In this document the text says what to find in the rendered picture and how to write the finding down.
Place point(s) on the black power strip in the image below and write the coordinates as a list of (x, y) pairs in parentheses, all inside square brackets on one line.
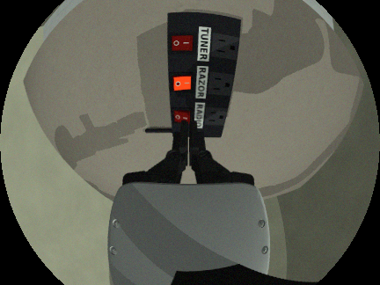
[(202, 58)]

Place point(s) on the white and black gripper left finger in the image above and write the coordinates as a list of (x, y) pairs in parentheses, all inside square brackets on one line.
[(169, 169)]

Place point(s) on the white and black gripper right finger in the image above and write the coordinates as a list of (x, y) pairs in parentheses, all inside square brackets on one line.
[(206, 169)]

